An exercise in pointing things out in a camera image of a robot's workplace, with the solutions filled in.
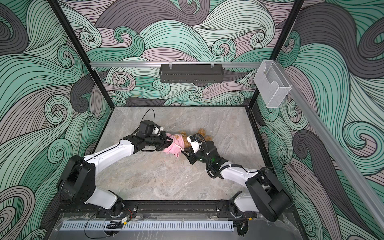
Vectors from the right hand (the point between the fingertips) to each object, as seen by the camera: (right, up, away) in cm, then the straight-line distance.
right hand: (183, 150), depth 82 cm
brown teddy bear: (+11, +9, +17) cm, 22 cm away
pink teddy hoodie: (-3, +4, -4) cm, 6 cm away
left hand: (-3, +6, -1) cm, 7 cm away
